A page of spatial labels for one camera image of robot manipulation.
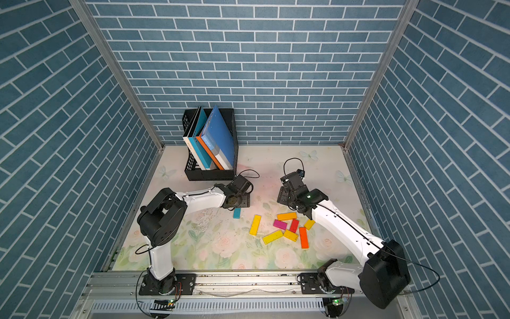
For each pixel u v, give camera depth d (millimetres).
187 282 741
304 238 845
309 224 887
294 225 889
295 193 609
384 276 394
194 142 842
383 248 421
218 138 997
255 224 890
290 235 854
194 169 1058
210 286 751
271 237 848
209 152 905
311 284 735
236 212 911
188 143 845
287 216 920
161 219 495
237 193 749
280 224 889
